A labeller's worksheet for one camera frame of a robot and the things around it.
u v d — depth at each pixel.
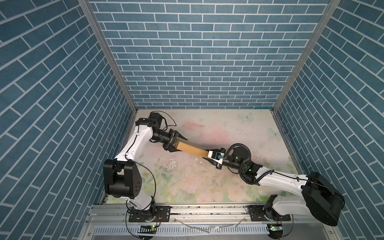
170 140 0.69
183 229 0.71
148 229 0.72
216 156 0.62
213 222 0.72
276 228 0.74
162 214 0.74
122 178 0.43
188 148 0.69
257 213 0.73
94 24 0.75
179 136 0.77
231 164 0.67
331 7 0.71
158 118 0.72
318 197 0.41
